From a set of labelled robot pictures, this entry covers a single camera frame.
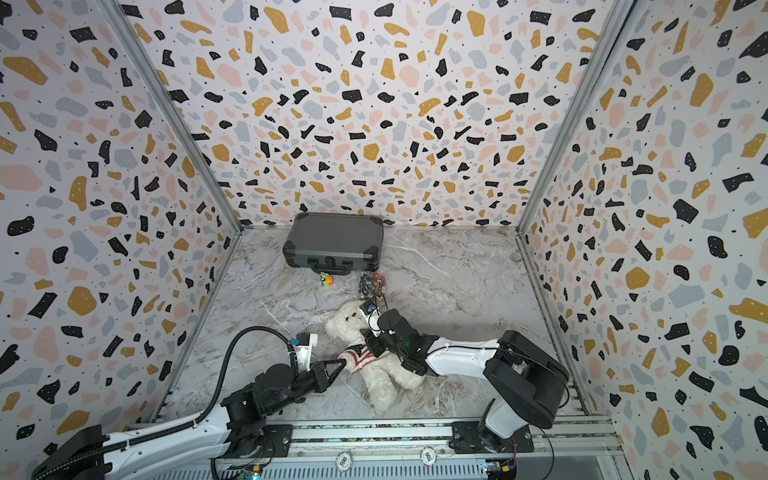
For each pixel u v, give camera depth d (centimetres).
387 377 78
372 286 100
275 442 73
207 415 56
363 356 80
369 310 73
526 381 45
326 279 103
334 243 106
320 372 70
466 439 74
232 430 57
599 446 76
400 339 65
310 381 70
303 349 73
